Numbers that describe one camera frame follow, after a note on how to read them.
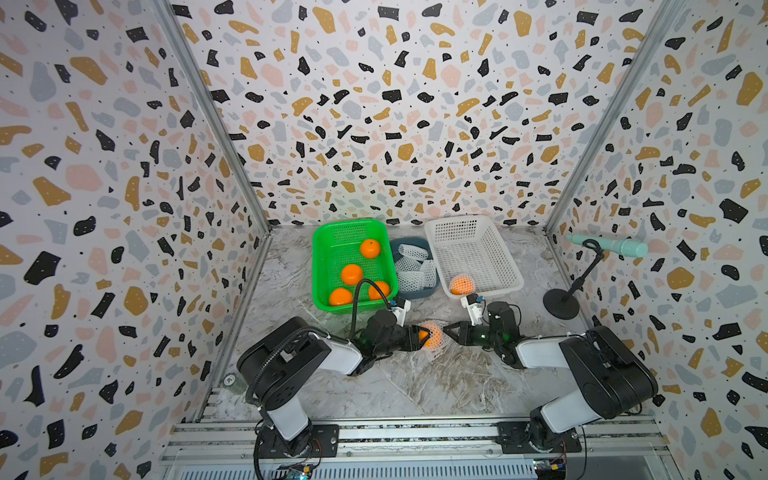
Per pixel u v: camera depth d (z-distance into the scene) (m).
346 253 1.13
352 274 1.03
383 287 0.96
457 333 0.85
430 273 1.00
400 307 0.82
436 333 0.85
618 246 0.73
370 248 1.09
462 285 0.97
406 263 1.07
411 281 0.98
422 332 0.84
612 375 0.46
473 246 1.17
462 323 0.85
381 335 0.69
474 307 0.86
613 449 0.75
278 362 0.47
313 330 0.50
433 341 0.84
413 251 1.06
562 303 1.00
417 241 1.10
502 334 0.74
